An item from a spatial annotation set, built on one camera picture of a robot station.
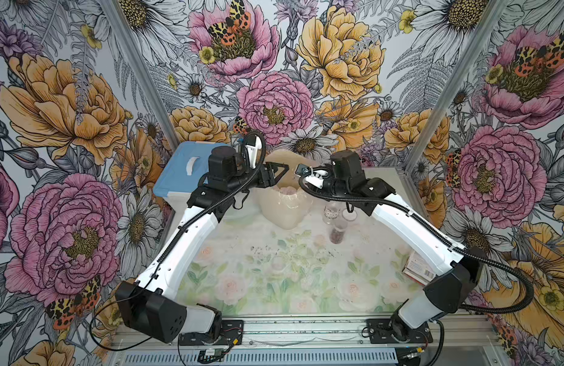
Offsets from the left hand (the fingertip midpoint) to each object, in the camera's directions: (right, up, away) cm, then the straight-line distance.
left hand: (283, 175), depth 69 cm
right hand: (+10, -1, +7) cm, 12 cm away
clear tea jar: (+21, -22, +21) cm, 37 cm away
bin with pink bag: (+1, -9, +8) cm, 13 cm away
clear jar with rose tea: (+19, -14, +25) cm, 34 cm away
